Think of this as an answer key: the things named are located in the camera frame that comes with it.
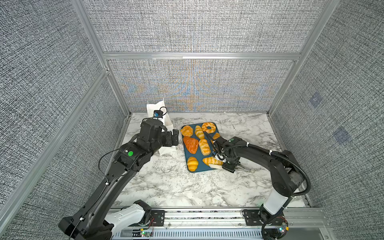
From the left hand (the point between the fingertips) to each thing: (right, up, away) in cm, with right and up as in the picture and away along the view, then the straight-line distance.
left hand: (170, 130), depth 68 cm
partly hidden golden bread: (+27, -5, +35) cm, 45 cm away
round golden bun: (+7, -1, +35) cm, 36 cm away
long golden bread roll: (+22, -18, +20) cm, 35 cm away
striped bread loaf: (+18, -11, +27) cm, 34 cm away
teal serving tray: (+16, -22, +22) cm, 35 cm away
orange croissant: (+10, -9, +29) cm, 32 cm away
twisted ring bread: (+19, +1, +39) cm, 43 cm away
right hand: (+34, -20, +20) cm, 44 cm away
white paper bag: (-10, +15, +25) cm, 30 cm away
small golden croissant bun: (+10, -20, +19) cm, 30 cm away
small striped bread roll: (+15, -2, +32) cm, 35 cm away
